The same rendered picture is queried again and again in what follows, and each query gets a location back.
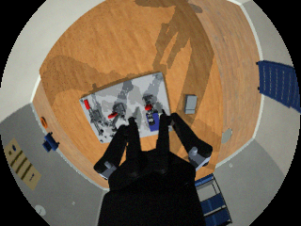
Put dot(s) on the grey fixture plate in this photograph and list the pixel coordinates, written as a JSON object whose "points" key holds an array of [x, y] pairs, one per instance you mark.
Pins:
{"points": [[129, 93]]}

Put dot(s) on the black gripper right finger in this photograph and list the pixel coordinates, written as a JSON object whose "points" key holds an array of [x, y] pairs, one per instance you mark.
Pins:
{"points": [[199, 151]]}

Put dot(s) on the grey rectangular block with slot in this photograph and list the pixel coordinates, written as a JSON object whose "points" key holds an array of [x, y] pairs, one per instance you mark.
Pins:
{"points": [[190, 104]]}

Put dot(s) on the blue rectangular plate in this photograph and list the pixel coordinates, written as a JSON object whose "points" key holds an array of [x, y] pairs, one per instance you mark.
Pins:
{"points": [[155, 127]]}

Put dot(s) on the grey toggle clamp with red handle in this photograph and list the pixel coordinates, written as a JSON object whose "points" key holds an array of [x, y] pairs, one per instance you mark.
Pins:
{"points": [[95, 115], [120, 109], [149, 105]]}

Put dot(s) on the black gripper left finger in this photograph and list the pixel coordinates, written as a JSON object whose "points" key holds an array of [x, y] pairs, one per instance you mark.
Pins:
{"points": [[114, 152]]}

